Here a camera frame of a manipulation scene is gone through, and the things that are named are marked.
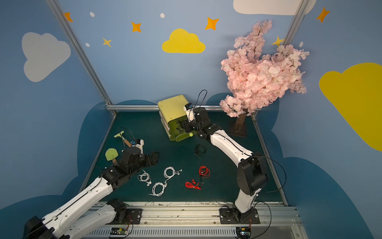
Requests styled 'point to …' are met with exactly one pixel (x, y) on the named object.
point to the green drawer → (177, 130)
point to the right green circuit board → (243, 232)
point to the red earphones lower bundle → (192, 184)
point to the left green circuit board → (118, 231)
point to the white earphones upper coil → (173, 174)
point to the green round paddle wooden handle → (111, 154)
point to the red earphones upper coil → (205, 174)
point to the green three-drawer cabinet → (172, 112)
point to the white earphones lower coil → (158, 188)
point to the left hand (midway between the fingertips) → (153, 152)
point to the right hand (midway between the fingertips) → (186, 119)
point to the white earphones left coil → (145, 177)
